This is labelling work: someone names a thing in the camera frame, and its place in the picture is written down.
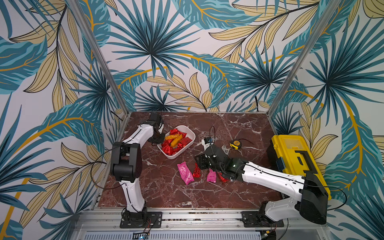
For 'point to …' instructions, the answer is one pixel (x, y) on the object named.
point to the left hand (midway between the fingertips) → (157, 141)
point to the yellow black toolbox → (290, 154)
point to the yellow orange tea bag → (177, 137)
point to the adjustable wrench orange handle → (225, 150)
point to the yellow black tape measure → (236, 144)
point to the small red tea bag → (197, 172)
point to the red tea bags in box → (166, 145)
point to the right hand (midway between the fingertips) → (196, 157)
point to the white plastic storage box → (191, 133)
